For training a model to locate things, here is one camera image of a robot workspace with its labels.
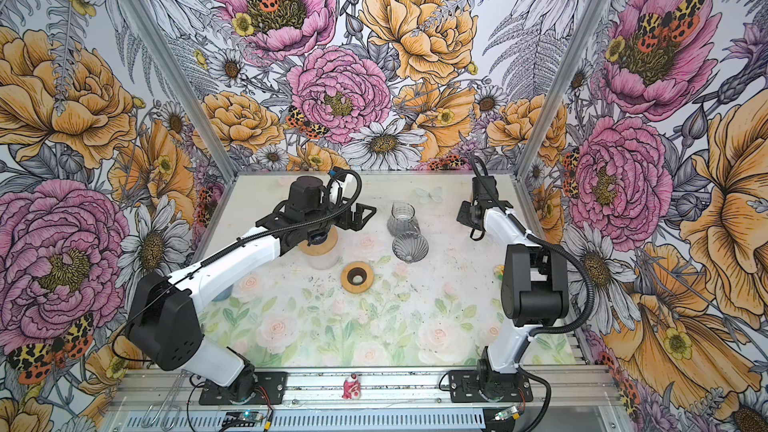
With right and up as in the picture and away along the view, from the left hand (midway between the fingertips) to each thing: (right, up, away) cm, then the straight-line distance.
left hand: (362, 213), depth 82 cm
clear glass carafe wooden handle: (-12, -16, +13) cm, 24 cm away
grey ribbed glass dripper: (+14, -11, +14) cm, 23 cm away
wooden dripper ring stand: (-12, -10, +4) cm, 16 cm away
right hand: (+32, -4, +14) cm, 35 cm away
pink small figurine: (-1, -41, -11) cm, 42 cm away
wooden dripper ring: (-3, -22, +7) cm, 23 cm away
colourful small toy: (+41, -18, +11) cm, 47 cm away
